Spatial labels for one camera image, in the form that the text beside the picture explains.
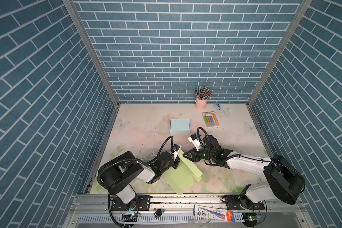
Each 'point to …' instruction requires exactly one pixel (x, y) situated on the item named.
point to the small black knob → (157, 213)
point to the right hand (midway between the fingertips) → (183, 154)
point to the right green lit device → (250, 219)
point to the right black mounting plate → (235, 202)
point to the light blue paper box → (179, 126)
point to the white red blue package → (214, 213)
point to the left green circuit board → (128, 217)
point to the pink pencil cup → (201, 104)
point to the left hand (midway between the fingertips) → (180, 154)
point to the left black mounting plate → (142, 203)
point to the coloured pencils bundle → (203, 93)
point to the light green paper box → (183, 177)
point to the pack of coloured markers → (210, 119)
